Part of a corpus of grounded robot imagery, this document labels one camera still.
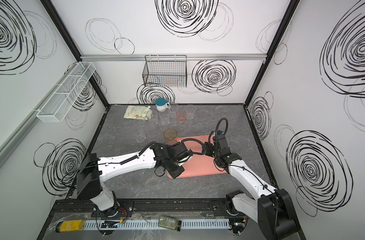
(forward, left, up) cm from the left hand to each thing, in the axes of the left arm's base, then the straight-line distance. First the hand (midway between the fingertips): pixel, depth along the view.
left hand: (180, 170), depth 76 cm
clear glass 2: (+40, +22, -8) cm, 47 cm away
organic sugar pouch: (+47, +35, -9) cm, 60 cm away
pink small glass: (+43, +2, -5) cm, 44 cm away
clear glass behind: (+50, +8, -8) cm, 51 cm away
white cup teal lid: (+51, +17, -4) cm, 54 cm away
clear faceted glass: (+43, +15, -7) cm, 46 cm away
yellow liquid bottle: (-25, +48, -5) cm, 54 cm away
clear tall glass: (+26, +29, -10) cm, 40 cm away
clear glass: (+48, -5, -6) cm, 49 cm away
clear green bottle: (-22, +4, -5) cm, 23 cm away
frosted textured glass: (+30, +22, -6) cm, 38 cm away
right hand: (+14, -13, -1) cm, 19 cm away
